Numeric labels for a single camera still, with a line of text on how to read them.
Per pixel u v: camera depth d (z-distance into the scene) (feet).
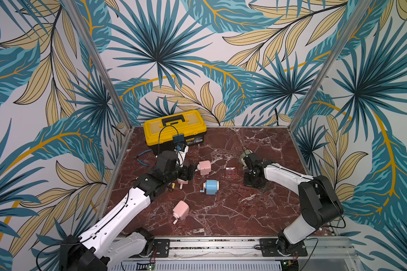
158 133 3.02
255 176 2.26
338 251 2.46
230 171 3.19
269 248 2.40
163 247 2.40
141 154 3.41
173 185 2.88
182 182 2.91
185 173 2.17
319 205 1.51
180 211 2.56
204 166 3.04
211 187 2.74
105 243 1.30
